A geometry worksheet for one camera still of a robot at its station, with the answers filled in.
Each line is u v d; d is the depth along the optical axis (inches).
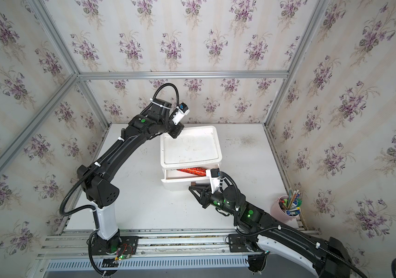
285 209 28.4
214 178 24.6
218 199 24.2
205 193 23.8
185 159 29.4
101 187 21.2
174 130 28.1
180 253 28.7
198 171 29.0
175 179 27.6
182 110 27.1
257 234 20.9
